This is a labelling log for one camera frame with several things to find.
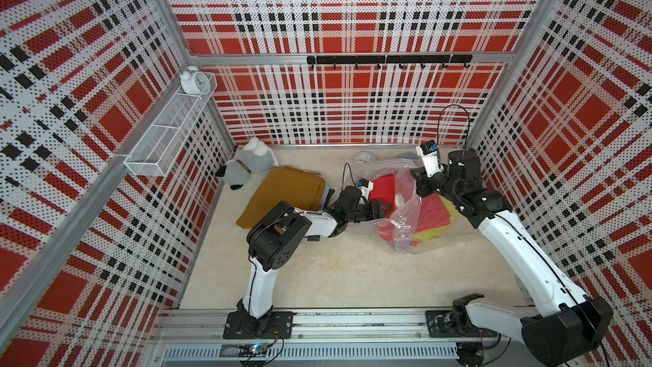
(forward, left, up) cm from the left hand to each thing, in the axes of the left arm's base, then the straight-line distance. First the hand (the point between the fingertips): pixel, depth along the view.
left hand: (391, 208), depth 90 cm
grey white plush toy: (+26, +55, +1) cm, 61 cm away
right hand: (+2, -5, +20) cm, 21 cm away
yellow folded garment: (-8, -14, -3) cm, 17 cm away
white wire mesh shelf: (+17, +85, +14) cm, 88 cm away
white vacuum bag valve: (-1, -1, +8) cm, 8 cm away
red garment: (-10, -3, +14) cm, 17 cm away
